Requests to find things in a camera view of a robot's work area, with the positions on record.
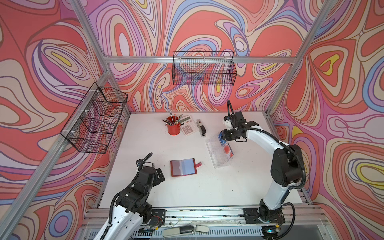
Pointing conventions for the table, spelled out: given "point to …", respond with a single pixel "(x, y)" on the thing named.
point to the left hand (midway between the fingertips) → (157, 172)
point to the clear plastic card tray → (216, 152)
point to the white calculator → (189, 126)
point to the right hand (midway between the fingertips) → (225, 139)
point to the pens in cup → (171, 121)
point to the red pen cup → (173, 125)
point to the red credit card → (227, 150)
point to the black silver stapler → (202, 129)
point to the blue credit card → (222, 140)
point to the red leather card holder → (186, 166)
